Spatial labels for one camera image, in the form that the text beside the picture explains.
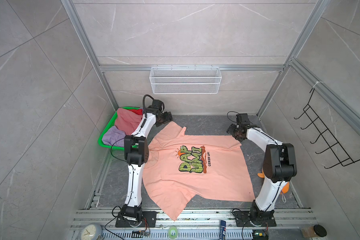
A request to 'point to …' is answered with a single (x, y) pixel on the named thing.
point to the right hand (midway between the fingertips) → (231, 130)
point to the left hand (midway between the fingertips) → (168, 116)
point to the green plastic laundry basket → (134, 146)
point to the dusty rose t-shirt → (127, 121)
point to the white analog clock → (91, 232)
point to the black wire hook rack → (325, 133)
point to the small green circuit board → (260, 234)
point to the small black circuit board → (140, 234)
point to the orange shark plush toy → (285, 189)
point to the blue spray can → (223, 224)
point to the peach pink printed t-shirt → (181, 167)
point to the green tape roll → (169, 230)
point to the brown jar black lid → (315, 231)
